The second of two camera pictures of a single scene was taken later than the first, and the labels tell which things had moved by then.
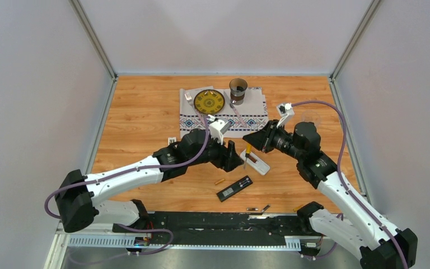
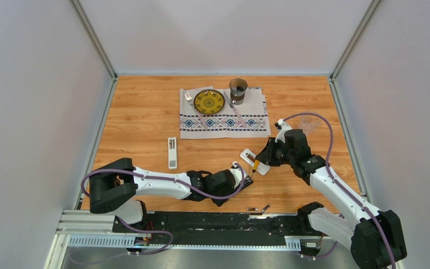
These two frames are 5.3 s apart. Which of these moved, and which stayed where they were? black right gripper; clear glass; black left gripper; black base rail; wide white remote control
Moved: black right gripper; black left gripper
Stayed: wide white remote control; black base rail; clear glass
